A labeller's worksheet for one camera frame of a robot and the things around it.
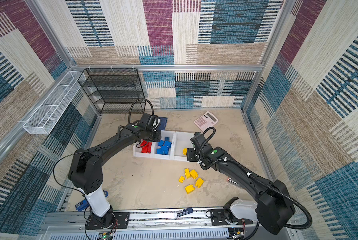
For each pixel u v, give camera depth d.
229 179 0.85
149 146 0.96
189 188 0.81
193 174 0.85
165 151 0.94
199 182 0.84
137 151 0.94
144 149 0.94
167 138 1.02
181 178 0.86
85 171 0.47
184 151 0.94
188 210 0.75
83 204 0.76
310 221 0.37
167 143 1.01
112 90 1.11
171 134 0.97
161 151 0.94
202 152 0.61
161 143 1.00
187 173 0.86
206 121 1.11
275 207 0.40
